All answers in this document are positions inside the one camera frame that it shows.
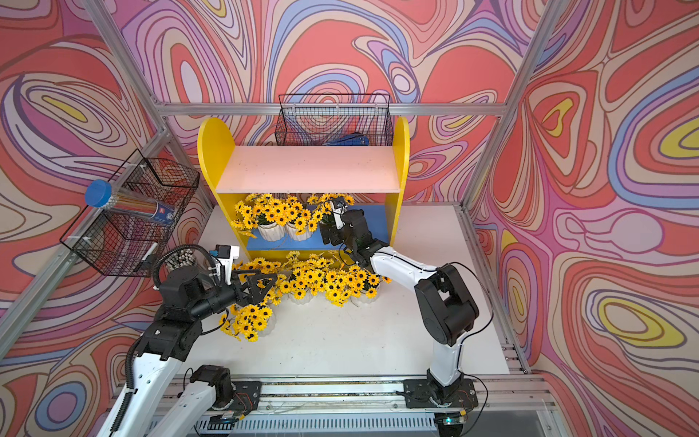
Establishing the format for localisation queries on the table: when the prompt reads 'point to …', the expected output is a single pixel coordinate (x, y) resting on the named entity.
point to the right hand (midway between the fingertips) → (335, 225)
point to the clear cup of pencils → (185, 258)
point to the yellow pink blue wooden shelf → (273, 198)
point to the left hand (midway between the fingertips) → (270, 276)
